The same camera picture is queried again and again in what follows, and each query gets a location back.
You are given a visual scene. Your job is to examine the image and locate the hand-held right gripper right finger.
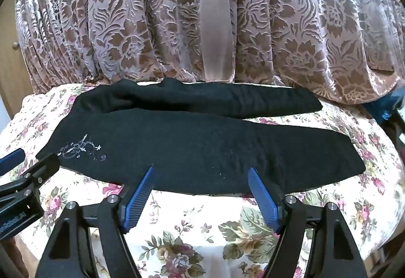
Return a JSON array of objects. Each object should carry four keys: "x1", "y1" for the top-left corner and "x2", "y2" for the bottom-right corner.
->
[{"x1": 248, "y1": 167, "x2": 369, "y2": 278}]

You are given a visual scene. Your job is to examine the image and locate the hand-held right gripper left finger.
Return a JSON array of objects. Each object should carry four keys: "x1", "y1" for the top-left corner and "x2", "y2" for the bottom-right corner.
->
[{"x1": 35, "y1": 164, "x2": 156, "y2": 278}]

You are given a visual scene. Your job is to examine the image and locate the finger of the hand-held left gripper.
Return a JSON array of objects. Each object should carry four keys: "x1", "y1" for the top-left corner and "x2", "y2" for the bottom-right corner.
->
[
  {"x1": 0, "y1": 148, "x2": 26, "y2": 175},
  {"x1": 0, "y1": 154, "x2": 61, "y2": 200}
]

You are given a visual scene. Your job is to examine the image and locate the black pants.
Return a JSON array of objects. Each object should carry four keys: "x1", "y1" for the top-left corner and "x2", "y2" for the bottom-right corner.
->
[{"x1": 35, "y1": 77, "x2": 367, "y2": 198}]

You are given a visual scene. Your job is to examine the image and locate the floral bedsheet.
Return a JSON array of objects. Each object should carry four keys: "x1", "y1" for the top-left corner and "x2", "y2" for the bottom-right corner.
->
[{"x1": 0, "y1": 82, "x2": 405, "y2": 278}]

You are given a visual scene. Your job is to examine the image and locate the wooden cabinet door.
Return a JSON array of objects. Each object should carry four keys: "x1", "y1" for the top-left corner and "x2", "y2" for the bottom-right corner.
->
[{"x1": 0, "y1": 0, "x2": 34, "y2": 120}]

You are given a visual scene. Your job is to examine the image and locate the blue object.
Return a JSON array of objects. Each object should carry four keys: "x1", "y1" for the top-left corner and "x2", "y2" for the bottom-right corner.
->
[{"x1": 364, "y1": 82, "x2": 405, "y2": 131}]

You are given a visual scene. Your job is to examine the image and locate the brown floral curtain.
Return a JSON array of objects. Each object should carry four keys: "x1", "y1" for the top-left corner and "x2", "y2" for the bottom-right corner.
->
[{"x1": 14, "y1": 0, "x2": 405, "y2": 105}]

